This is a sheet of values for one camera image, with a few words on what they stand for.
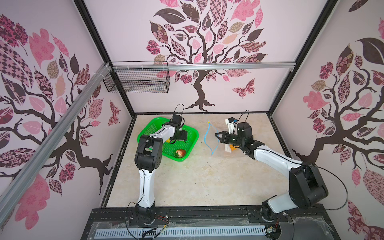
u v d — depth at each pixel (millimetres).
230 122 772
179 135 912
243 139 667
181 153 921
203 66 947
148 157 569
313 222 718
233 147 759
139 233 697
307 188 432
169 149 899
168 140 688
